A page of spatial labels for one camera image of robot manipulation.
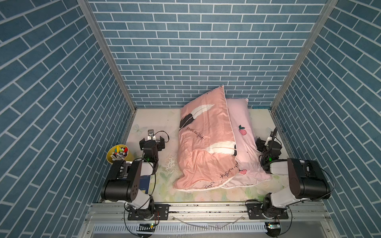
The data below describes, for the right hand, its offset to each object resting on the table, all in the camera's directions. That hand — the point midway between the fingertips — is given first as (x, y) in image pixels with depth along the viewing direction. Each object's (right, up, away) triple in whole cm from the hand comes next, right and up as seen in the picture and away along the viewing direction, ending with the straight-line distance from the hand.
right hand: (268, 140), depth 93 cm
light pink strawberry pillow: (-14, -16, -9) cm, 23 cm away
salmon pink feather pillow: (-39, -6, -15) cm, 43 cm away
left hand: (-71, +2, -1) cm, 71 cm away
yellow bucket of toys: (-90, -6, -11) cm, 91 cm away
